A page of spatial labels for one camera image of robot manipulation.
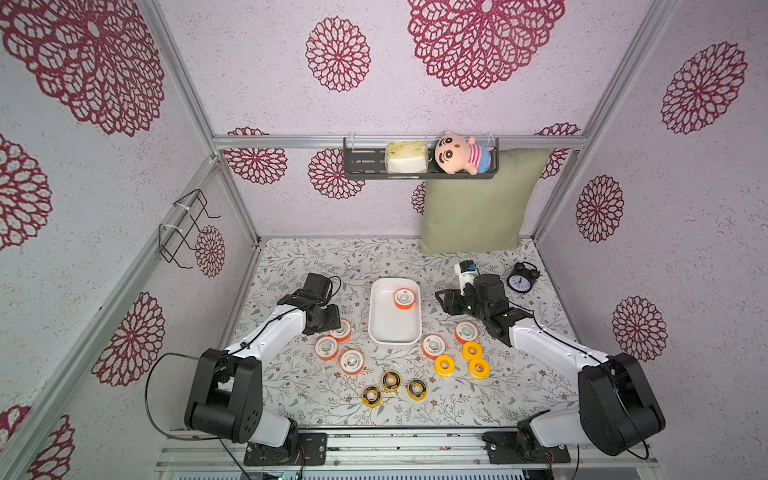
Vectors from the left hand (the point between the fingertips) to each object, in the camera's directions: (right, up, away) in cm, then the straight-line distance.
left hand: (330, 323), depth 90 cm
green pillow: (+49, +34, +11) cm, 61 cm away
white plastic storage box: (+18, -3, +9) cm, 20 cm away
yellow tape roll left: (+34, -12, -3) cm, 36 cm away
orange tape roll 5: (+42, -3, +3) cm, 42 cm away
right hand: (+33, +10, -3) cm, 34 cm away
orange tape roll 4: (+23, +6, +12) cm, 27 cm away
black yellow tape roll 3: (+25, -17, -7) cm, 32 cm away
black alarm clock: (+63, +14, +10) cm, 65 cm away
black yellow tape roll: (+13, -19, -8) cm, 24 cm away
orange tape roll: (+4, -4, +2) cm, 6 cm away
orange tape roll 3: (+7, -11, -2) cm, 13 cm away
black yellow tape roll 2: (+18, -16, -5) cm, 25 cm away
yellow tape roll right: (+44, -13, -4) cm, 46 cm away
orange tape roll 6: (+31, -7, +1) cm, 32 cm away
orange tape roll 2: (-1, -8, 0) cm, 8 cm away
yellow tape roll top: (+43, -8, 0) cm, 44 cm away
